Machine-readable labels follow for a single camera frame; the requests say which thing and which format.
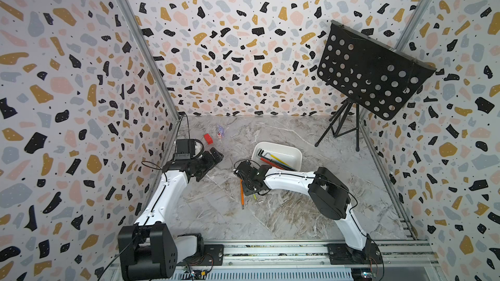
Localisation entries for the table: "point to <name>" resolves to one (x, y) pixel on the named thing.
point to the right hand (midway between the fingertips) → (248, 189)
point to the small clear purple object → (221, 133)
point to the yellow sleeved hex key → (280, 160)
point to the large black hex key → (261, 156)
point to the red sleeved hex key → (271, 163)
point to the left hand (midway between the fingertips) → (218, 160)
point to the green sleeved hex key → (254, 196)
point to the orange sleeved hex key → (242, 193)
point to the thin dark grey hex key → (278, 163)
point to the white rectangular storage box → (290, 155)
